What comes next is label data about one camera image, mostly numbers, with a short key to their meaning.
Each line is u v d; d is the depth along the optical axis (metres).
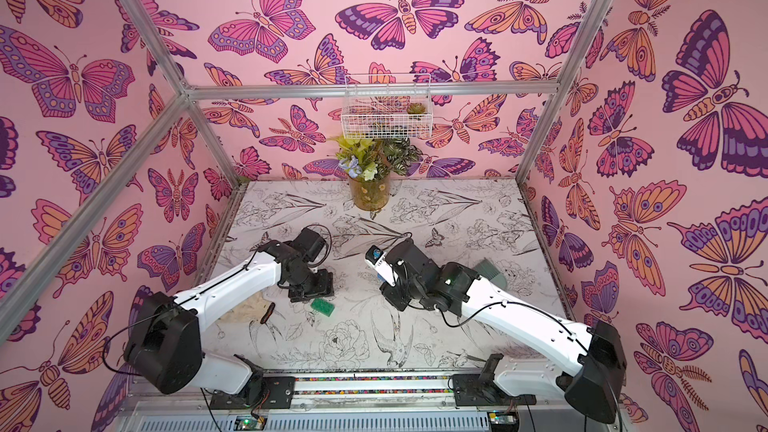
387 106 0.95
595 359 0.39
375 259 0.64
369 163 1.00
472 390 0.73
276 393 0.74
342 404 0.73
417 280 0.53
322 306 0.87
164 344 0.42
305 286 0.71
